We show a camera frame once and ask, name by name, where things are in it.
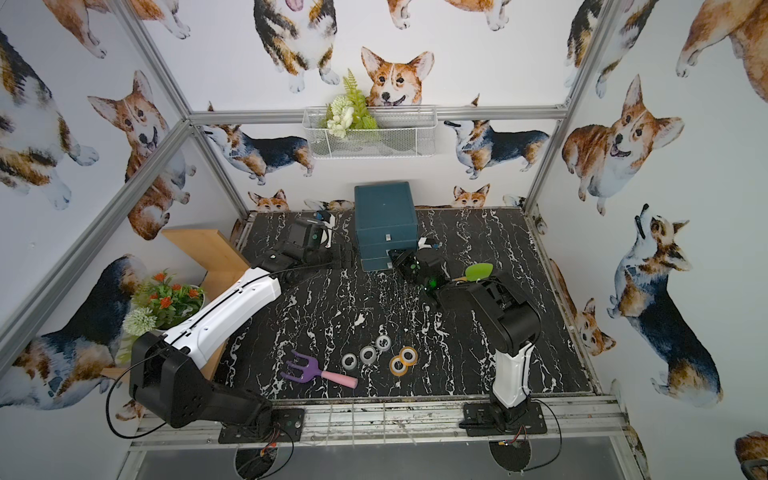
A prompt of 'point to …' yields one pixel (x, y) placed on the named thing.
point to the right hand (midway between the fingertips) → (395, 244)
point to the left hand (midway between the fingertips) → (342, 242)
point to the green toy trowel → (478, 271)
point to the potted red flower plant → (157, 305)
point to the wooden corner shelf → (213, 254)
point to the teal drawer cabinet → (385, 222)
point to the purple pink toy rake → (311, 370)
